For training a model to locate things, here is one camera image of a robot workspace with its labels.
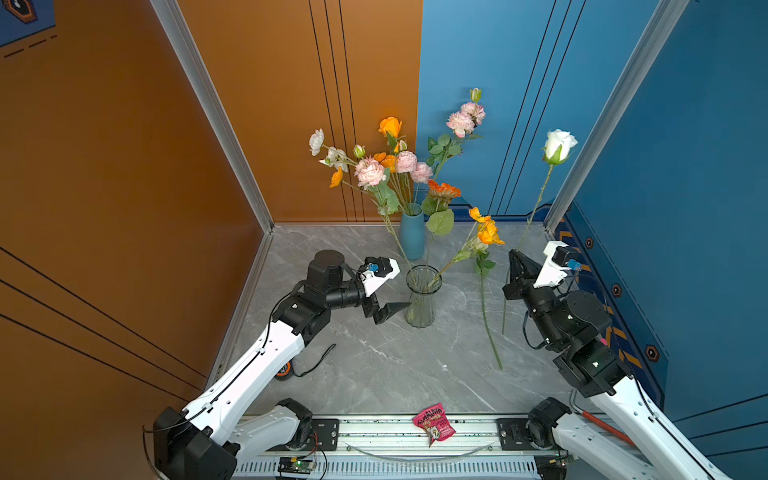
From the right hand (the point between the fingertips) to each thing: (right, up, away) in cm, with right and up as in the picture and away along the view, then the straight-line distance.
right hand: (507, 252), depth 64 cm
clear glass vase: (-17, -9, +19) cm, 27 cm away
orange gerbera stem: (-12, +8, +12) cm, 19 cm away
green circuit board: (-49, -51, +7) cm, 71 cm away
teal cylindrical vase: (-18, +6, +36) cm, 41 cm away
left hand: (-23, -7, +5) cm, 25 cm away
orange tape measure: (-54, -33, +17) cm, 66 cm away
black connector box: (+13, -51, +6) cm, 53 cm away
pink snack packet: (-14, -43, +11) cm, 47 cm away
